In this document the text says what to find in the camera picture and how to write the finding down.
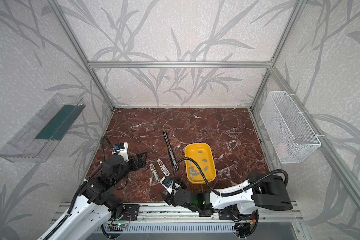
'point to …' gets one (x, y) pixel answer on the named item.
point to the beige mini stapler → (155, 173)
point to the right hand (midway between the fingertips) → (165, 180)
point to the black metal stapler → (175, 165)
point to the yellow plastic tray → (202, 153)
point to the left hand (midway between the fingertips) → (143, 151)
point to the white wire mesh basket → (293, 140)
